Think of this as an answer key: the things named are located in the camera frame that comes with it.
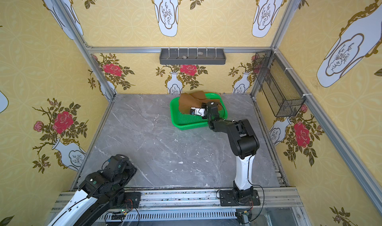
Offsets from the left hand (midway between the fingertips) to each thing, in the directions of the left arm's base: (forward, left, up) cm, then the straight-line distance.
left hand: (140, 168), depth 79 cm
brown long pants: (+41, -30, +9) cm, 52 cm away
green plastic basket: (+32, -24, -4) cm, 40 cm away
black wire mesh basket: (+25, -74, +29) cm, 83 cm away
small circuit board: (-20, +8, -6) cm, 22 cm away
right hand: (+40, -37, +7) cm, 55 cm away
